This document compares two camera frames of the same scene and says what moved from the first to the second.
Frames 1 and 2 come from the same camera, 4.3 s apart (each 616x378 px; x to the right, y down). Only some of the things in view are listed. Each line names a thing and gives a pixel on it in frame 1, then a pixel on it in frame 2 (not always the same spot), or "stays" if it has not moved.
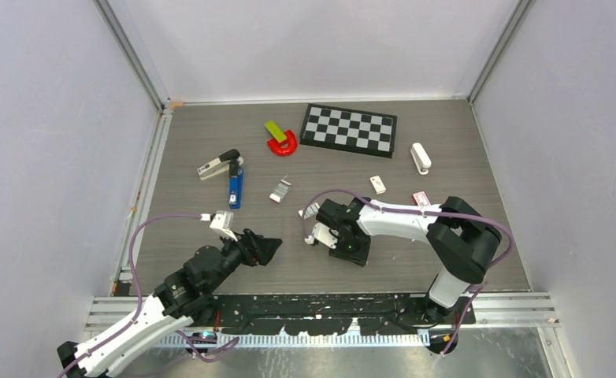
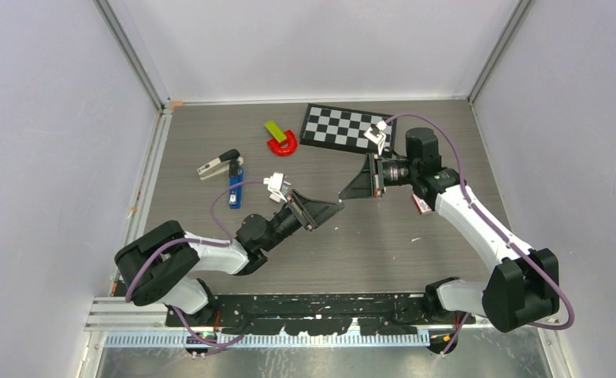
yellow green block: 276,131 stays
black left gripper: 265,246 → 313,213
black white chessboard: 349,130 stays
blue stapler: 236,190 stays
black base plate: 330,314 stays
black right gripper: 359,257 → 367,183
